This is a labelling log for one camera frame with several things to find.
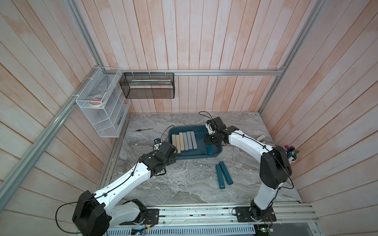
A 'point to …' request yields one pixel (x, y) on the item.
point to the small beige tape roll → (262, 136)
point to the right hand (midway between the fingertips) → (205, 139)
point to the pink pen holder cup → (292, 154)
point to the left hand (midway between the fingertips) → (168, 159)
